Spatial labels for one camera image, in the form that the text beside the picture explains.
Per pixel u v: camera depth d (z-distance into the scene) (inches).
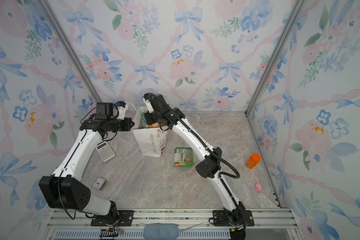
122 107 28.1
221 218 28.8
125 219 29.0
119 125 26.5
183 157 37.4
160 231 26.8
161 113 24.2
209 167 21.3
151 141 33.0
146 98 27.5
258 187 32.2
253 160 33.4
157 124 33.0
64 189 15.9
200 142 22.0
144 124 34.0
